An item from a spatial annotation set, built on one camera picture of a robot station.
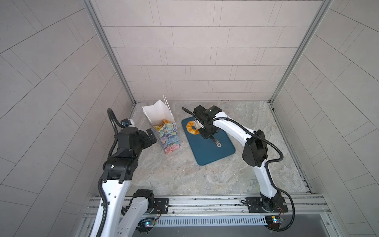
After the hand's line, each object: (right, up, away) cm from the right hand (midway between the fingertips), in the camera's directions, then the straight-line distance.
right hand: (205, 136), depth 89 cm
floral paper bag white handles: (-28, +10, +5) cm, 30 cm away
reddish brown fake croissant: (-26, +9, +4) cm, 28 cm away
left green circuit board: (-26, -35, -24) cm, 50 cm away
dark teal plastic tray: (0, -9, +1) cm, 9 cm away
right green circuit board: (+31, -37, -21) cm, 52 cm away
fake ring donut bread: (-10, +5, +2) cm, 12 cm away
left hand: (-28, +5, -20) cm, 35 cm away
